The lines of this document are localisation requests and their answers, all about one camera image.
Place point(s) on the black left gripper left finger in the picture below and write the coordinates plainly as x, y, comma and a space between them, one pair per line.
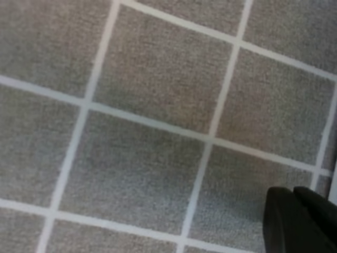
288, 227

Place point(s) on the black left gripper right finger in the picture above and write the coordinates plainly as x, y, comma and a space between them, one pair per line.
322, 211

